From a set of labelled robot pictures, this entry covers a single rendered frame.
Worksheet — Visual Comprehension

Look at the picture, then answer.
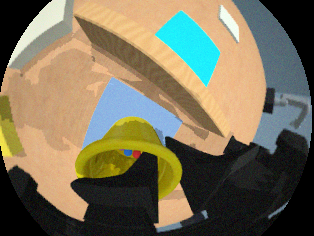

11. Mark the yellow translucent cup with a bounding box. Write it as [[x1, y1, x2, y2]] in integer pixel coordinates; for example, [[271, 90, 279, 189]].
[[75, 117, 182, 199]]

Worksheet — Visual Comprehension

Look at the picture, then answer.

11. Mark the yellow rectangular block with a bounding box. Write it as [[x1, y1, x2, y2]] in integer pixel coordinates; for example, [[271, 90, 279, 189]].
[[0, 94, 24, 157]]

